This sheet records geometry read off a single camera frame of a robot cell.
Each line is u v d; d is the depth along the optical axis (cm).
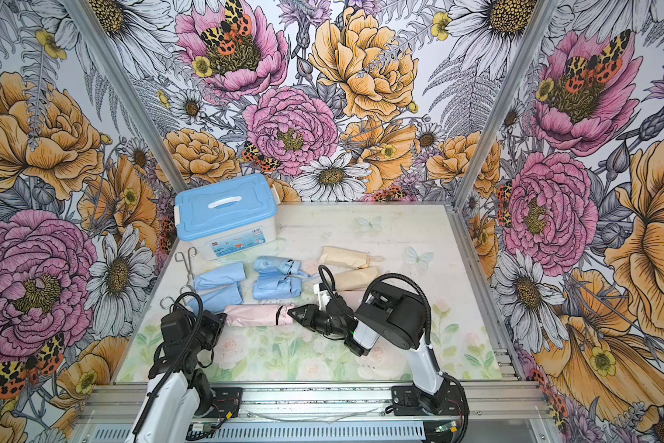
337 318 72
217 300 92
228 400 74
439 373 60
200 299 71
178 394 57
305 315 81
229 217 95
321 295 85
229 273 98
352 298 76
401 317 53
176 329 66
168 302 94
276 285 92
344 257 100
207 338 75
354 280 94
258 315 85
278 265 98
